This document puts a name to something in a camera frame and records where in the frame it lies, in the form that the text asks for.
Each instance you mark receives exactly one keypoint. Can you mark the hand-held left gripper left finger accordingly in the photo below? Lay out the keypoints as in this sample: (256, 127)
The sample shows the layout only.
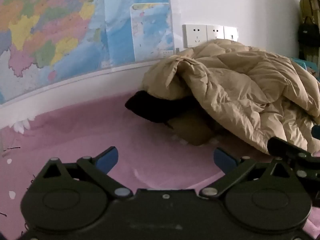
(107, 158)

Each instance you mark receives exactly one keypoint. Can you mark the black hairpin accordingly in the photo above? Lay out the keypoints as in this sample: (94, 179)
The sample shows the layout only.
(11, 149)

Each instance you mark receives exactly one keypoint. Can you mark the olive green hanging garment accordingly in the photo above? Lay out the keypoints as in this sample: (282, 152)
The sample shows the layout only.
(312, 7)

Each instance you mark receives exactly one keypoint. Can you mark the teal perforated plastic basket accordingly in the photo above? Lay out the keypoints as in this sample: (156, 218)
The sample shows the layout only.
(306, 65)

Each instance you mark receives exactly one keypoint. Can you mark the beige down jacket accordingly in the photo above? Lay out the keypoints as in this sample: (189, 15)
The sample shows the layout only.
(237, 80)

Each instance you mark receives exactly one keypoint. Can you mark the colourful wall map poster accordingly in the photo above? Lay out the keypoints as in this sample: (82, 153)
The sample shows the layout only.
(62, 30)

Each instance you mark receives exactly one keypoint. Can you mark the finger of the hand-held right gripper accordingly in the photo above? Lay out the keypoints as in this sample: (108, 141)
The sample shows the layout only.
(317, 131)
(282, 146)

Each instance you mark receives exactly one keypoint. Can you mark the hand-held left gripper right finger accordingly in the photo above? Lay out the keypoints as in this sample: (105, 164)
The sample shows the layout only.
(225, 160)

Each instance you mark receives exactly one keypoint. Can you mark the black handbag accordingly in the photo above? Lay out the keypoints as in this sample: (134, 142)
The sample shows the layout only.
(308, 33)

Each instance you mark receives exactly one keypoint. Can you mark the white wall socket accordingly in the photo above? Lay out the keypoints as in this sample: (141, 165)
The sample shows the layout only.
(215, 32)
(231, 33)
(193, 36)

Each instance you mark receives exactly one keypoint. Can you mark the pink floral bedsheet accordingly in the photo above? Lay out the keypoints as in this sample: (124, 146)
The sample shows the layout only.
(75, 130)

